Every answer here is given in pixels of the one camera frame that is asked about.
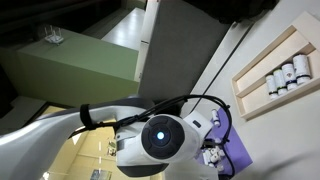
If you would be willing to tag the purple paper mat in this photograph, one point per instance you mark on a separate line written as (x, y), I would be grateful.
(241, 150)

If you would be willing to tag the white wifi router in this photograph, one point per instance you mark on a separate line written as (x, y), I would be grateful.
(54, 37)

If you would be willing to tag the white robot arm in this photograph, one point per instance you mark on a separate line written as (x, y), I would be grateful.
(40, 140)

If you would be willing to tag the small white labelled bottle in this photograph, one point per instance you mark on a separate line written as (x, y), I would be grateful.
(301, 68)
(289, 76)
(280, 82)
(214, 158)
(271, 87)
(206, 158)
(212, 151)
(221, 153)
(215, 117)

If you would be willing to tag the light wooden shelf rack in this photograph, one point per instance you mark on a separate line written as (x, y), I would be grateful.
(266, 56)

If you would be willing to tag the green cabinet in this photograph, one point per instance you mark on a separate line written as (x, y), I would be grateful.
(76, 66)

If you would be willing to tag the grey partition panel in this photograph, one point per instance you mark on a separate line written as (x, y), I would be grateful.
(180, 50)

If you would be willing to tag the dark bulky object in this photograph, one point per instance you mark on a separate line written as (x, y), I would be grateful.
(233, 10)

